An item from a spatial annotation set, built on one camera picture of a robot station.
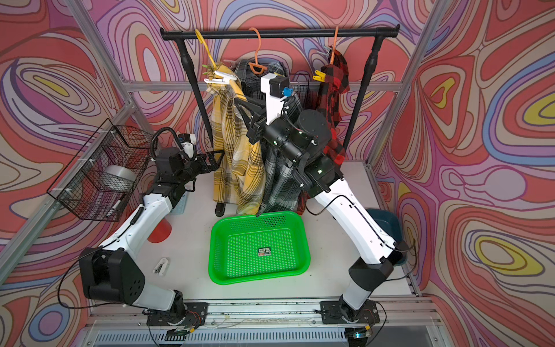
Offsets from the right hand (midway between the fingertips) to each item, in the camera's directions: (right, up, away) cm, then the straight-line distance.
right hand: (237, 106), depth 49 cm
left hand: (-13, -7, +30) cm, 33 cm away
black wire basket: (-53, -18, +24) cm, 61 cm away
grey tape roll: (-44, -16, +21) cm, 51 cm away
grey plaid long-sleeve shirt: (+10, -18, +28) cm, 34 cm away
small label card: (+4, -46, +38) cm, 60 cm away
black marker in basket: (-47, -27, +23) cm, 58 cm away
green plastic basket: (-2, -45, +39) cm, 60 cm away
